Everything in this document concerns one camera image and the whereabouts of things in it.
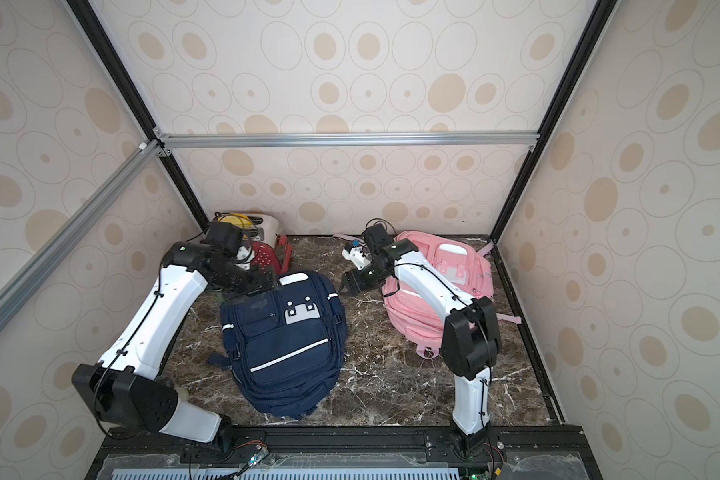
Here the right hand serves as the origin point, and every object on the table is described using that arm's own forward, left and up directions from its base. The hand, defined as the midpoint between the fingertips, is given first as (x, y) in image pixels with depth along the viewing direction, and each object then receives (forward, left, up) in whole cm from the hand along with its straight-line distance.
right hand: (346, 294), depth 85 cm
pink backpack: (+23, -37, -10) cm, 45 cm away
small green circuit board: (-38, +18, -14) cm, 44 cm away
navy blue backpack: (-11, +17, -11) cm, 23 cm away
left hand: (-5, +17, +9) cm, 20 cm away
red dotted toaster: (+15, +26, +2) cm, 30 cm away
